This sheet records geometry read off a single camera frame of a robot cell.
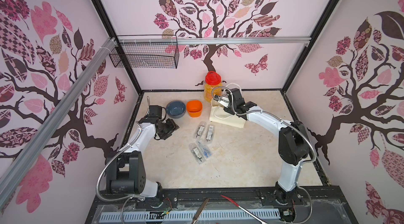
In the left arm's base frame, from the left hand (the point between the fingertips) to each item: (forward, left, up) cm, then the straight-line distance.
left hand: (176, 132), depth 87 cm
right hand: (+19, -32, +8) cm, 38 cm away
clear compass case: (+6, -13, -8) cm, 16 cm away
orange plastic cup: (+23, -9, -8) cm, 26 cm away
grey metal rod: (-36, -14, -9) cm, 40 cm away
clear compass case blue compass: (-9, -18, -8) cm, 22 cm away
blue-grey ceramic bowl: (+22, +4, -7) cm, 23 cm away
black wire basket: (+64, +30, +9) cm, 71 cm away
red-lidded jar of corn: (+33, -22, +10) cm, 41 cm away
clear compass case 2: (-9, -12, -8) cm, 17 cm away
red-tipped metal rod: (-36, -32, -7) cm, 49 cm away
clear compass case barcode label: (+3, -20, -7) cm, 21 cm away
